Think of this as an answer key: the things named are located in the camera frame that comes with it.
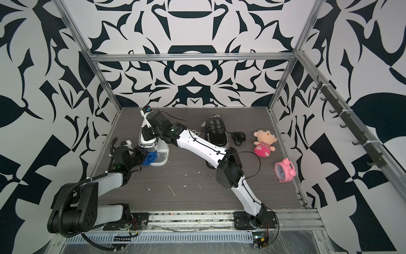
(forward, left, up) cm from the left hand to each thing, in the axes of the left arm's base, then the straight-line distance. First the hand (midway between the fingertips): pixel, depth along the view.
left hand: (148, 143), depth 90 cm
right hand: (-1, -1, +15) cm, 16 cm away
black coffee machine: (-4, -37, +14) cm, 40 cm away
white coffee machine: (-8, -8, +11) cm, 16 cm away
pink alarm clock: (-19, -71, 0) cm, 73 cm away
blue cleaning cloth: (-7, -1, -4) cm, 8 cm away
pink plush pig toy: (+3, -68, -3) cm, 68 cm away
